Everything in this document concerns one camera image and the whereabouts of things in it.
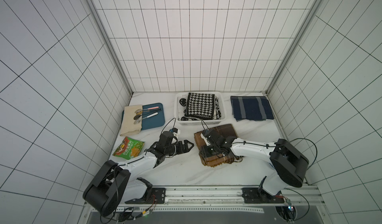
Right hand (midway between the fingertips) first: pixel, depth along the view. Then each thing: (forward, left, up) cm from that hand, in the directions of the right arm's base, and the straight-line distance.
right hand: (198, 153), depth 85 cm
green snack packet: (0, +42, 0) cm, 42 cm away
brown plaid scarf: (+16, -17, -1) cm, 24 cm away
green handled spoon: (+28, +44, 0) cm, 52 cm away
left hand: (+2, +7, +2) cm, 7 cm away
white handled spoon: (+21, +44, -1) cm, 49 cm away
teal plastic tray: (+23, +31, -2) cm, 38 cm away
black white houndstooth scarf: (+31, -2, +6) cm, 31 cm away
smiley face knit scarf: (+29, +12, +6) cm, 32 cm away
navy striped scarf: (+37, -38, -1) cm, 53 cm away
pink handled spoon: (+30, +44, +1) cm, 53 cm away
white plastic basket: (+18, -1, +6) cm, 19 cm away
